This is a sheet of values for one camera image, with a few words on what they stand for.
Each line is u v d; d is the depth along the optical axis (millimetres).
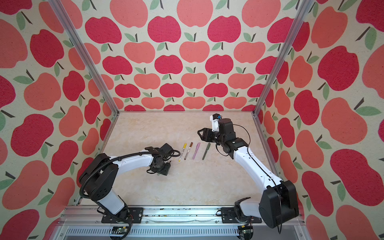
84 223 1676
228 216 733
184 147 1008
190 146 1010
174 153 783
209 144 1014
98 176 472
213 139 712
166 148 759
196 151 985
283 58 878
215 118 719
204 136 715
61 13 713
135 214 748
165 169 802
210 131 716
